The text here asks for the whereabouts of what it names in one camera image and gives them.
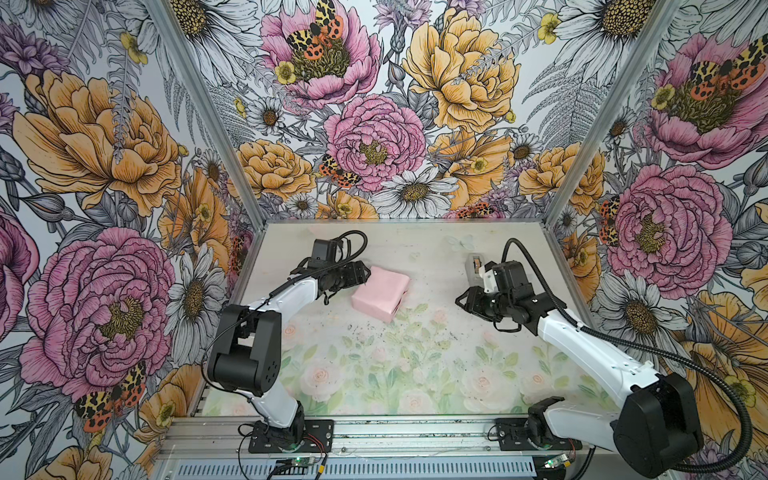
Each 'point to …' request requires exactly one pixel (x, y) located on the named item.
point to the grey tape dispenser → (474, 262)
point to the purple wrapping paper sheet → (382, 295)
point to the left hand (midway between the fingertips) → (360, 282)
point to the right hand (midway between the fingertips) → (462, 312)
